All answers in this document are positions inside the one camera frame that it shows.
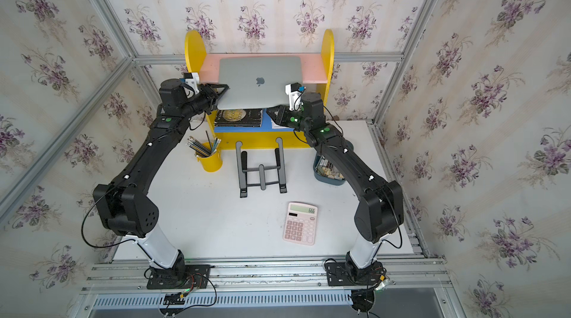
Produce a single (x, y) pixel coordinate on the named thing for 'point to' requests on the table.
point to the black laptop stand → (261, 176)
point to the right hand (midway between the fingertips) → (271, 110)
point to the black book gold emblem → (240, 118)
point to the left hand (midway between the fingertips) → (233, 90)
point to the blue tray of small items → (326, 171)
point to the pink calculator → (300, 224)
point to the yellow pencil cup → (212, 163)
